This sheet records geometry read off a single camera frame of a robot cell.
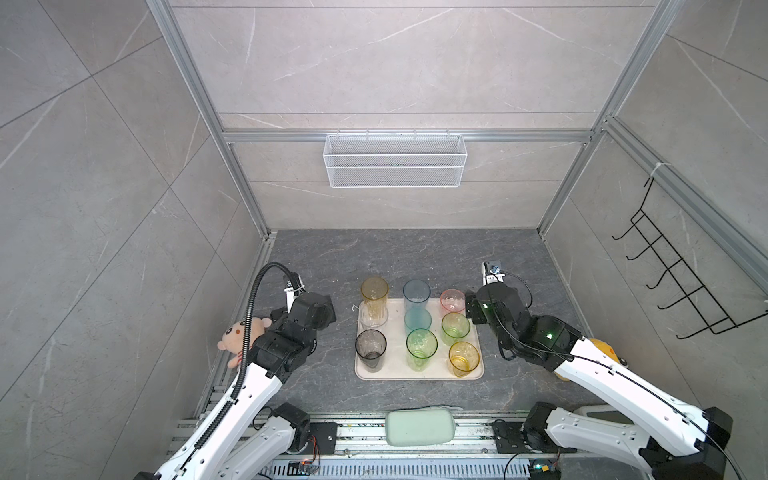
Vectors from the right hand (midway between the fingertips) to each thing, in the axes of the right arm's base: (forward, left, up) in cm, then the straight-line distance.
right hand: (485, 291), depth 73 cm
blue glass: (+8, +16, -13) cm, 22 cm away
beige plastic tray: (-9, +23, -24) cm, 34 cm away
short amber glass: (-9, +3, -21) cm, 23 cm away
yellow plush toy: (-7, -37, -19) cm, 42 cm away
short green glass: (+1, +4, -21) cm, 22 cm away
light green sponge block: (-26, +17, -21) cm, 38 cm away
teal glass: (+3, +16, -19) cm, 25 cm away
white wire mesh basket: (+50, +21, +6) cm, 55 cm away
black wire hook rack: (-13, -41, +9) cm, 44 cm away
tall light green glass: (-10, +16, -8) cm, 21 cm away
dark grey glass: (-6, +30, -19) cm, 36 cm away
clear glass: (+5, +30, -20) cm, 36 cm away
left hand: (0, +44, -3) cm, 44 cm away
